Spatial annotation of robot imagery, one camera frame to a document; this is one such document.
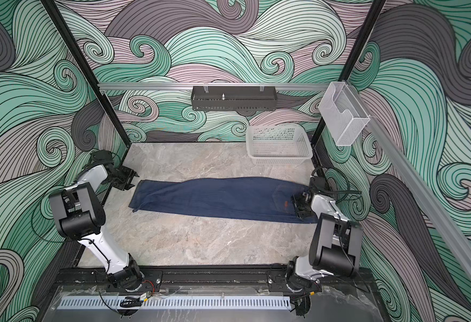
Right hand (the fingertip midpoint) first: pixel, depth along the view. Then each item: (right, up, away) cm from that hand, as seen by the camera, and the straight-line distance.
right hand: (291, 202), depth 91 cm
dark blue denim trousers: (-21, +1, +6) cm, 21 cm away
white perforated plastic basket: (0, +29, +28) cm, 40 cm away
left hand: (-74, +12, +4) cm, 75 cm away
